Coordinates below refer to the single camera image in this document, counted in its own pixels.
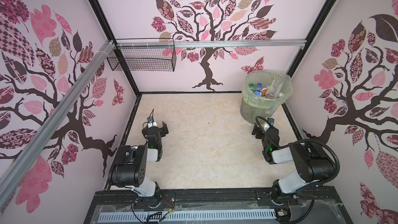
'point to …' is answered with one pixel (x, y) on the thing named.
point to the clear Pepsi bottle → (258, 92)
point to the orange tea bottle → (264, 91)
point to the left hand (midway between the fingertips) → (156, 124)
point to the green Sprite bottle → (252, 86)
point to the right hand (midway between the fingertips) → (264, 123)
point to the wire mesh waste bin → (249, 112)
